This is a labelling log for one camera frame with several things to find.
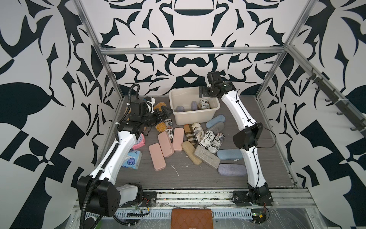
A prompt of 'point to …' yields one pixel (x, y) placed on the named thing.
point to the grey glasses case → (218, 128)
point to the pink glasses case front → (157, 157)
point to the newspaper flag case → (216, 142)
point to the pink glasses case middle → (166, 144)
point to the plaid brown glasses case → (191, 136)
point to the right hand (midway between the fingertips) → (204, 89)
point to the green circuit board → (259, 215)
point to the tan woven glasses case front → (199, 106)
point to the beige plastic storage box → (184, 97)
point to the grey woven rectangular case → (207, 156)
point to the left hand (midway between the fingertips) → (166, 111)
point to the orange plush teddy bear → (161, 127)
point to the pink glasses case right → (178, 139)
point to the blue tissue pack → (133, 160)
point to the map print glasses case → (198, 131)
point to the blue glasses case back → (221, 118)
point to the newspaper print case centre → (207, 139)
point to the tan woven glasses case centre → (189, 150)
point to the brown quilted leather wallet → (191, 218)
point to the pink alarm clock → (140, 142)
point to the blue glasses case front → (229, 154)
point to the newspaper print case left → (169, 127)
